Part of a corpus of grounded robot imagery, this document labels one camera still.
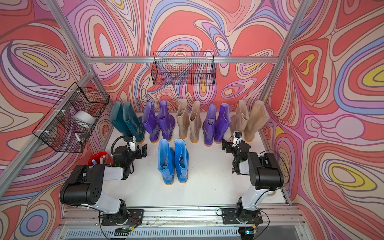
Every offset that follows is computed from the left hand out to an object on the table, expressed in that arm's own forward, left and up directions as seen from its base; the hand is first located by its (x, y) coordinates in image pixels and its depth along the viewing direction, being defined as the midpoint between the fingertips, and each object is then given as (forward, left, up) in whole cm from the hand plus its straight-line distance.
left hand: (140, 145), depth 93 cm
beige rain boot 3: (+11, -73, +16) cm, 75 cm away
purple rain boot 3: (+3, -50, +17) cm, 53 cm away
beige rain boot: (+4, -35, +18) cm, 39 cm away
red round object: (-11, +20, +6) cm, 24 cm away
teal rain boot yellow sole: (+5, +9, +19) cm, 22 cm away
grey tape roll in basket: (-1, +21, +25) cm, 33 cm away
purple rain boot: (+3, -10, +18) cm, 21 cm away
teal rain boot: (+8, +3, +12) cm, 14 cm away
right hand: (+3, -58, -1) cm, 58 cm away
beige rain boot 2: (+7, -60, +16) cm, 63 cm away
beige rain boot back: (+7, -27, +17) cm, 33 cm away
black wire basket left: (+1, +32, +21) cm, 38 cm away
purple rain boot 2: (+1, -42, +18) cm, 46 cm away
